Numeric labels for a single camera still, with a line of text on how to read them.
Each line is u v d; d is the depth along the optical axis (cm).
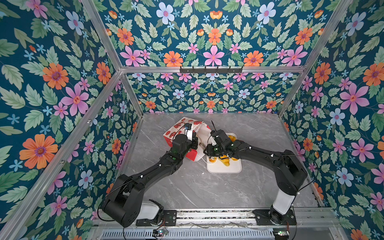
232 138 100
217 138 69
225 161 91
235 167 91
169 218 74
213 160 93
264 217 73
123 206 42
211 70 93
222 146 69
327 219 74
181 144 63
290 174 47
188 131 71
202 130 91
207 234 77
